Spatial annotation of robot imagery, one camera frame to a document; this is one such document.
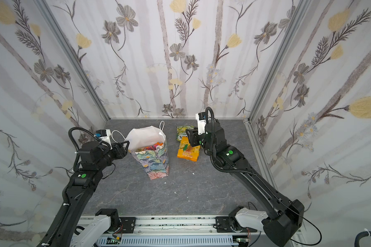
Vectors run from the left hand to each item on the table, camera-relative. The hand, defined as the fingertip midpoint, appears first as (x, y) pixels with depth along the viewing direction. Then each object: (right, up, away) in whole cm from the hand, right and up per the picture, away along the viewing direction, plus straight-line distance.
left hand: (122, 138), depth 73 cm
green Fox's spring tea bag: (+27, +3, +35) cm, 44 cm away
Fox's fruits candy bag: (+14, -6, +13) cm, 20 cm away
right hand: (+33, +6, -4) cm, 34 cm away
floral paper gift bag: (+7, -5, +20) cm, 22 cm away
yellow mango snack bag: (+31, -9, +22) cm, 39 cm away
